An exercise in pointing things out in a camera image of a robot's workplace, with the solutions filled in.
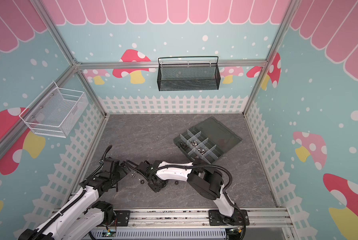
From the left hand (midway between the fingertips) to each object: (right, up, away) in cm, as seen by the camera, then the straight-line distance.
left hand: (122, 174), depth 86 cm
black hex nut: (+11, -5, +1) cm, 12 cm away
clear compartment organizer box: (+52, +18, +14) cm, 57 cm away
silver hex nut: (+5, -2, +2) cm, 6 cm away
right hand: (+21, -7, -1) cm, 22 cm away
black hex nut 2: (+31, -5, 0) cm, 32 cm away
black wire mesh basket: (+38, +61, +8) cm, 73 cm away
